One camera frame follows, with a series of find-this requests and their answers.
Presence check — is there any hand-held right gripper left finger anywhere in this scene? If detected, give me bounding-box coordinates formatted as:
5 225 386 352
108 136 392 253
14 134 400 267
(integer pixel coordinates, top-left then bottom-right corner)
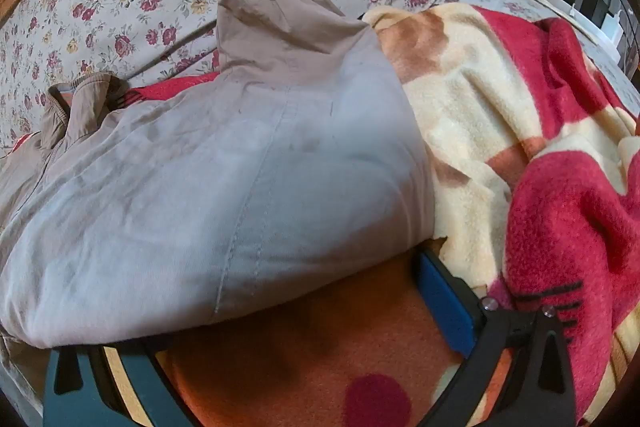
42 340 197 427

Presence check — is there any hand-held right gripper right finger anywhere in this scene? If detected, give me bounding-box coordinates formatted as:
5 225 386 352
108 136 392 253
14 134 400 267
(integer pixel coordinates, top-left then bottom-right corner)
413 251 577 427

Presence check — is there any beige jacket with striped cuffs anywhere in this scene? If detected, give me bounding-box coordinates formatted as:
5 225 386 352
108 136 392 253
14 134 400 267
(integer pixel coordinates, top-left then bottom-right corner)
0 0 435 350

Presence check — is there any red cream orange fleece blanket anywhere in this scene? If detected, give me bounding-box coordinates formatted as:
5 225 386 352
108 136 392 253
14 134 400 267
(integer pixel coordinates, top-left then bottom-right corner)
115 4 640 427

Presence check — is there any white charger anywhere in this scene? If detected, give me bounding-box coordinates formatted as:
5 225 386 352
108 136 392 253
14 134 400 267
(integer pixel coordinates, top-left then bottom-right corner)
601 9 625 44

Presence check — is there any floral bed quilt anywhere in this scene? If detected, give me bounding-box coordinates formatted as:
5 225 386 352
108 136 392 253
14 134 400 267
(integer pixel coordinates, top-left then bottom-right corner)
0 0 543 152

